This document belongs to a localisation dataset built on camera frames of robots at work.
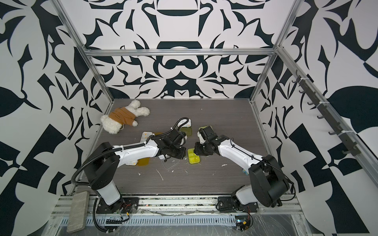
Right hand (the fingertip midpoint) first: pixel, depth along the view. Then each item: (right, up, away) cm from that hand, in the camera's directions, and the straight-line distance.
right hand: (194, 149), depth 87 cm
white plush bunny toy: (-53, +14, +10) cm, 56 cm away
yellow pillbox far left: (-32, +6, +12) cm, 35 cm away
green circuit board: (+22, -31, -16) cm, 41 cm away
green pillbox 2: (0, -6, +3) cm, 7 cm away
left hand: (-5, -2, 0) cm, 6 cm away
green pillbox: (+7, +11, +16) cm, 20 cm away
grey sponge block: (-54, -27, -17) cm, 63 cm away
